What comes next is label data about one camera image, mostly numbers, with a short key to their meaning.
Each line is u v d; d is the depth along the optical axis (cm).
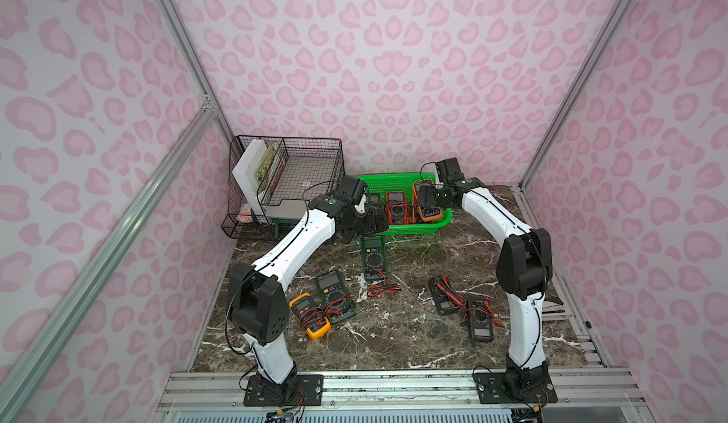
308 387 73
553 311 86
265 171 98
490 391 73
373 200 111
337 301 86
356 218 69
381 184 114
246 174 90
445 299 86
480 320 82
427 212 100
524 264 55
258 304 45
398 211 104
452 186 73
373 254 97
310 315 82
